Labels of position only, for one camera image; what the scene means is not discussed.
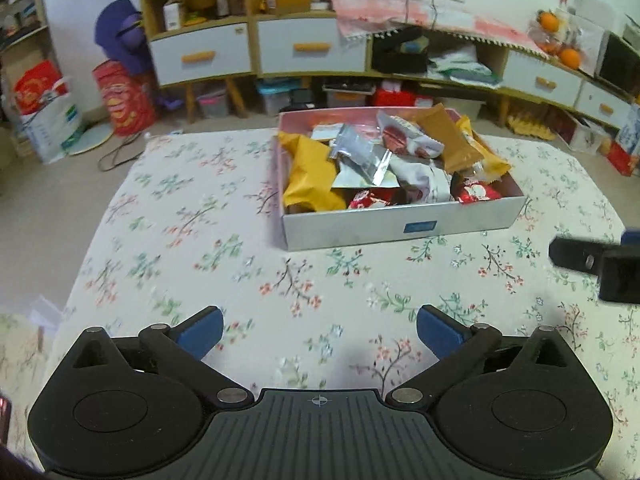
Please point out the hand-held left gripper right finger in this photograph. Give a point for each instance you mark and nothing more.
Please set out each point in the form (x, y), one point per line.
(439, 332)

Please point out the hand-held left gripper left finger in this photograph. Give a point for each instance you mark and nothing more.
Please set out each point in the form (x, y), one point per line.
(201, 332)

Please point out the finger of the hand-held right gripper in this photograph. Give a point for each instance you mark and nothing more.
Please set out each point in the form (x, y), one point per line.
(632, 237)
(575, 255)

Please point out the red white-print snack packet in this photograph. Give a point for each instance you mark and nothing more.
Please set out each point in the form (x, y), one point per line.
(477, 191)

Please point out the large yellow white-label packet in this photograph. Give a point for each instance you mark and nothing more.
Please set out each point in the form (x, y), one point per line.
(487, 157)

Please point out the pink and silver box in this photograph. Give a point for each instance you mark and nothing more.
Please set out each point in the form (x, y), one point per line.
(350, 230)

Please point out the red foil snack packet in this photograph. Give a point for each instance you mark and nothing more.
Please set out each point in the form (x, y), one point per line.
(372, 199)

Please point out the white printed snack packet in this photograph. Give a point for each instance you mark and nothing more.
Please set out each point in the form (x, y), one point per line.
(422, 180)

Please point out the golden brown snack packet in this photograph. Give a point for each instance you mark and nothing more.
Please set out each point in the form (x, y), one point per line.
(447, 137)

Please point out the plain yellow snack packet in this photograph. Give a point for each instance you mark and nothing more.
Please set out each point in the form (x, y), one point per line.
(310, 175)

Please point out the silver foil snack packet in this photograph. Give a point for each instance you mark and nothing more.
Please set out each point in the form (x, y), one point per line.
(360, 155)

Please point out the white red-circle snack packet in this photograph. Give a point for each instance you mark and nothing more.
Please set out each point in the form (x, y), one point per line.
(405, 135)

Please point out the yellow egg tray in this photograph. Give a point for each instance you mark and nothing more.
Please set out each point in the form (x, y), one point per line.
(530, 129)

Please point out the microwave oven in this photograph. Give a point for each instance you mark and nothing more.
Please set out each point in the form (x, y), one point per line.
(620, 65)

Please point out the orange fruit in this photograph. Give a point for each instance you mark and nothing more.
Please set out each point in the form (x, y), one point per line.
(548, 20)
(570, 58)

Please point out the bowl of small oranges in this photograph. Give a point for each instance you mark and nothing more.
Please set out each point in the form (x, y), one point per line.
(546, 42)

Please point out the pile of folded papers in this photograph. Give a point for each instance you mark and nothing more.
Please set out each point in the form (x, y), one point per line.
(462, 67)

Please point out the white round base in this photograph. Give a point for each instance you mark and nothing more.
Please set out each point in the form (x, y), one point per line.
(87, 139)

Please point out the clear plastic bin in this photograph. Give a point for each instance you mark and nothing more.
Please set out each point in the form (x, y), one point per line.
(214, 102)

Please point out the red carton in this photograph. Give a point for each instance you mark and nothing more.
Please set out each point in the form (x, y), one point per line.
(400, 97)

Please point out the red gift bag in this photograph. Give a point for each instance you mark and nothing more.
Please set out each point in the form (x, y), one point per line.
(125, 100)

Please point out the blue-lid plastic box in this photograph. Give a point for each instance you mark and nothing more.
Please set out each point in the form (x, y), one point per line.
(277, 97)

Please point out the black box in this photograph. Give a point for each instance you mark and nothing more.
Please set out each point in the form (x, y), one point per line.
(397, 57)

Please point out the white and red bag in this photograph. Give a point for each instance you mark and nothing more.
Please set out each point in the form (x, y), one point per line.
(47, 115)

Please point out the pink fringed cloth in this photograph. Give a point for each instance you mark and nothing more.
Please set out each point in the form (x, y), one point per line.
(400, 15)

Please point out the small white carton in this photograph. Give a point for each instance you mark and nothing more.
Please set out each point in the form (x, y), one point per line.
(173, 17)

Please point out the small cardboard box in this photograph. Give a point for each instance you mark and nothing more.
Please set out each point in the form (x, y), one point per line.
(289, 2)

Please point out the cluttered storage shelf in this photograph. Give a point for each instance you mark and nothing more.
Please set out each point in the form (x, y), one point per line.
(20, 35)

